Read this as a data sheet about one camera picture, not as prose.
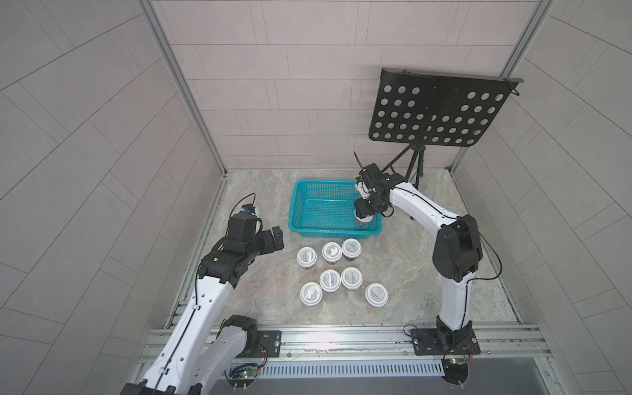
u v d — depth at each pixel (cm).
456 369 68
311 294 76
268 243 65
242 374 64
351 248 85
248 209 65
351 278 79
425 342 71
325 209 102
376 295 75
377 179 70
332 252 85
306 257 82
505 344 72
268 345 71
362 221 89
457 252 49
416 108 74
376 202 76
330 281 75
